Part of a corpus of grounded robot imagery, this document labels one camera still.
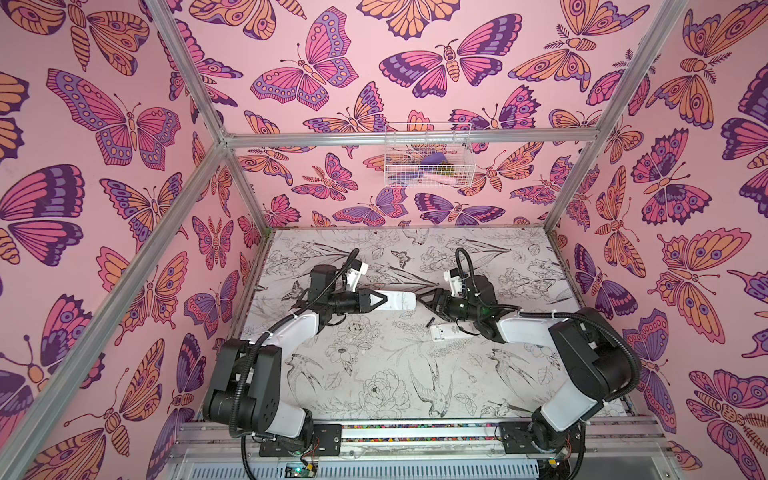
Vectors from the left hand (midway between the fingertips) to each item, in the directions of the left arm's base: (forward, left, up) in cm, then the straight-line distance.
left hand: (386, 297), depth 83 cm
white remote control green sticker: (-4, -18, -13) cm, 23 cm away
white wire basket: (+38, -13, +17) cm, 44 cm away
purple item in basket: (+42, -15, +17) cm, 48 cm away
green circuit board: (-38, +21, -17) cm, 47 cm away
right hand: (+2, -10, -4) cm, 11 cm away
